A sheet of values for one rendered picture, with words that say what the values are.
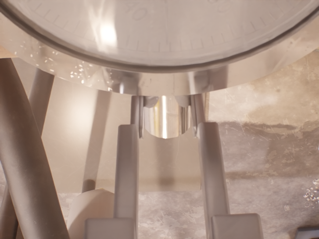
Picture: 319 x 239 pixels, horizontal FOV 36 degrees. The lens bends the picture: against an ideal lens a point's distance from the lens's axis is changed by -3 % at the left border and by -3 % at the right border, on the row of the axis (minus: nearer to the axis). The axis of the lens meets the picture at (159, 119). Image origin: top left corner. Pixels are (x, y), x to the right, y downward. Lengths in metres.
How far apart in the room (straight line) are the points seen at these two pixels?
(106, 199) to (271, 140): 0.40
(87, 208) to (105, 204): 0.02
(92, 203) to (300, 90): 0.41
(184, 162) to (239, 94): 0.17
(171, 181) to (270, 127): 0.21
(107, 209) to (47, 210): 0.27
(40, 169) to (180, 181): 0.65
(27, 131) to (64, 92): 0.49
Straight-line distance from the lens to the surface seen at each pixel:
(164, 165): 0.91
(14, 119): 0.32
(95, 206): 0.59
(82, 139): 0.87
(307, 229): 1.14
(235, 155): 0.92
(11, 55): 0.19
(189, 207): 1.03
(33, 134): 0.32
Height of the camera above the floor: 0.62
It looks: 47 degrees down
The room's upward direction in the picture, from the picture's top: 179 degrees clockwise
